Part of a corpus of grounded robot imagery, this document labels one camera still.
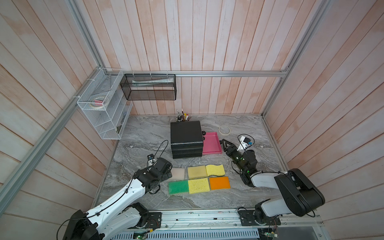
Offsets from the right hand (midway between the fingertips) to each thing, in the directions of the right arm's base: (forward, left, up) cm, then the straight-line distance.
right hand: (222, 140), depth 86 cm
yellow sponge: (-14, +15, -14) cm, 24 cm away
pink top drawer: (+6, +11, 0) cm, 12 cm away
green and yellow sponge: (-23, +25, -14) cm, 37 cm away
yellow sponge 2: (-11, +4, -15) cm, 19 cm away
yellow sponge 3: (-21, +14, -15) cm, 29 cm away
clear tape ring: (+18, -5, -17) cm, 25 cm away
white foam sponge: (-15, +26, -14) cm, 33 cm away
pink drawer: (+1, +11, +1) cm, 11 cm away
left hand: (-18, +35, -9) cm, 41 cm away
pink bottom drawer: (+8, +4, -18) cm, 20 cm away
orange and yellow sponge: (-19, +2, -16) cm, 25 cm away
